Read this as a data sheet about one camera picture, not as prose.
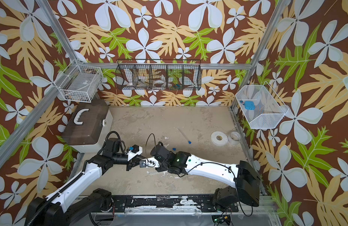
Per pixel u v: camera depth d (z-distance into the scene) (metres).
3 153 0.50
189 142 0.99
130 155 0.66
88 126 0.96
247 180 0.40
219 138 1.01
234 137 1.01
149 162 0.63
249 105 0.86
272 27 0.75
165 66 0.93
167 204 0.75
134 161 0.69
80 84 0.86
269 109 0.77
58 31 0.76
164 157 0.56
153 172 0.86
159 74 0.97
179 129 1.05
